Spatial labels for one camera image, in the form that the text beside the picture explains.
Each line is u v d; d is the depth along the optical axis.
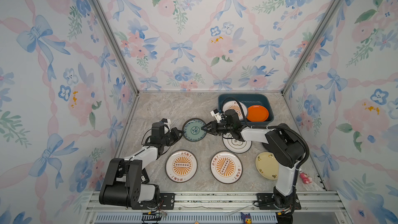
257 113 1.03
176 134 0.80
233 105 1.10
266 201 0.73
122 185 0.43
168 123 0.84
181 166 0.85
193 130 0.90
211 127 0.83
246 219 0.68
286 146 0.52
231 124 0.77
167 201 0.74
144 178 0.78
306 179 0.78
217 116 0.88
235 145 0.93
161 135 0.73
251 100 1.14
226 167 0.84
